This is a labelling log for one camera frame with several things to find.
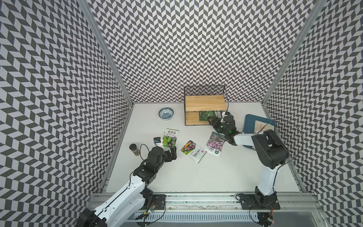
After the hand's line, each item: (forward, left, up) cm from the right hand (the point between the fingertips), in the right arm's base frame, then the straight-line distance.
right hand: (209, 121), depth 98 cm
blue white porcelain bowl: (+13, +32, -6) cm, 35 cm away
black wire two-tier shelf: (+15, +4, +8) cm, 17 cm away
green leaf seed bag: (+10, +2, -6) cm, 12 cm away
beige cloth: (-1, -38, -7) cm, 38 cm away
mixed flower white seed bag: (-19, +11, -7) cm, 23 cm away
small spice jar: (-21, +47, +3) cm, 52 cm away
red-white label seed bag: (-9, +28, -7) cm, 30 cm away
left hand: (-21, +26, +1) cm, 34 cm away
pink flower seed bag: (-14, -3, -7) cm, 16 cm away
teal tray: (+1, -30, -6) cm, 31 cm away
